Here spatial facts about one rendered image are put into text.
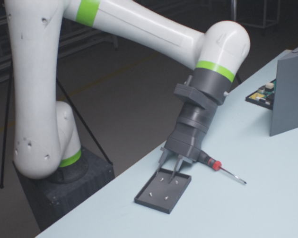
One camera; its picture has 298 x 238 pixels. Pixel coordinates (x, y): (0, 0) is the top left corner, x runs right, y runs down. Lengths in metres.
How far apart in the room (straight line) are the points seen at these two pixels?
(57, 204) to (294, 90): 0.75
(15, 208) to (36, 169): 1.49
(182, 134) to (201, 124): 0.05
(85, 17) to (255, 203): 0.58
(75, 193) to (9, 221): 1.25
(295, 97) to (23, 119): 0.67
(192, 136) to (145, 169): 0.14
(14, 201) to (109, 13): 1.80
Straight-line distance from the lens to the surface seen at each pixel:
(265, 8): 5.16
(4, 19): 3.83
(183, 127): 0.72
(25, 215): 2.26
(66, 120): 0.97
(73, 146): 1.04
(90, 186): 1.09
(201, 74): 0.72
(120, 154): 2.54
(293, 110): 0.88
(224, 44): 0.74
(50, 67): 0.75
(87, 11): 0.83
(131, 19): 0.83
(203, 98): 0.69
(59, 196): 1.05
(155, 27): 0.84
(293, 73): 0.82
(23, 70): 0.74
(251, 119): 0.94
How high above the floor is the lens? 1.47
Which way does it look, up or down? 31 degrees down
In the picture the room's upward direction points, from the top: 6 degrees counter-clockwise
